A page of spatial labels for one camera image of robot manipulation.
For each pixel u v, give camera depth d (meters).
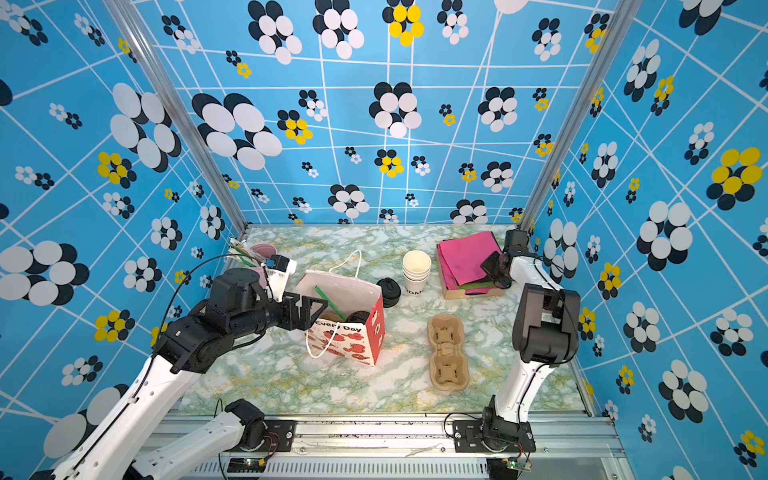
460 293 0.96
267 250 0.94
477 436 0.73
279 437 0.72
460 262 1.05
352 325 0.66
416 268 0.90
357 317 0.79
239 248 0.87
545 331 0.50
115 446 0.38
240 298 0.50
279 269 0.58
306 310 0.58
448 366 0.82
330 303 0.65
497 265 0.75
